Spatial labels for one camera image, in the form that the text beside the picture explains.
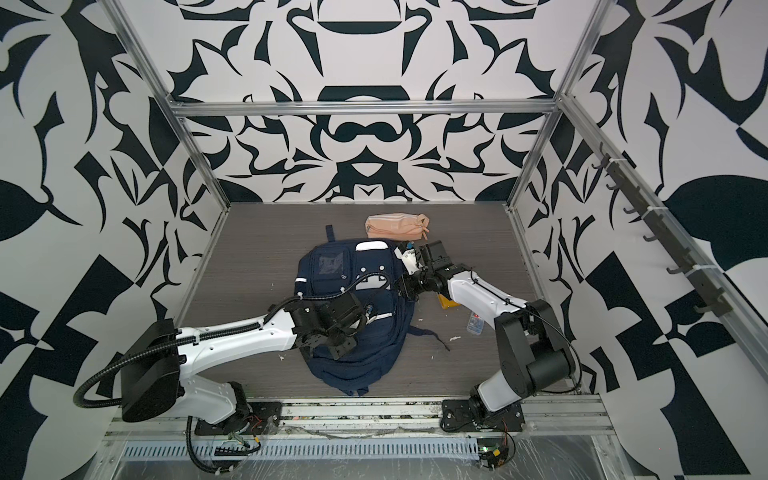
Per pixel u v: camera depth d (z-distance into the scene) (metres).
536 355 0.45
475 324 0.89
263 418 0.73
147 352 0.40
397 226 1.12
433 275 0.69
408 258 0.82
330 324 0.61
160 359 0.41
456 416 0.74
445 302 0.91
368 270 0.95
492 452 0.71
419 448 0.71
